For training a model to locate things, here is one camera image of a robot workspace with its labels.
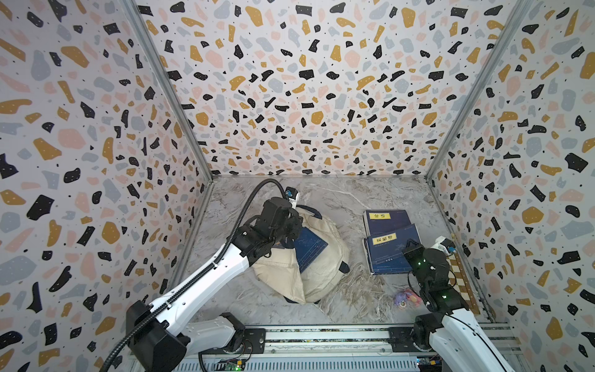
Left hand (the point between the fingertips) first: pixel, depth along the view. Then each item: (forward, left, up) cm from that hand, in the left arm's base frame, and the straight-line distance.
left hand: (299, 215), depth 75 cm
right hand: (-4, -38, -10) cm, 40 cm away
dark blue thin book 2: (0, -2, -22) cm, 22 cm away
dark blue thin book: (-3, -32, -20) cm, 38 cm away
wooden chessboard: (-13, -58, -23) cm, 64 cm away
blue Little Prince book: (+11, -31, -20) cm, 39 cm away
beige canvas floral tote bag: (-13, +7, -12) cm, 19 cm away
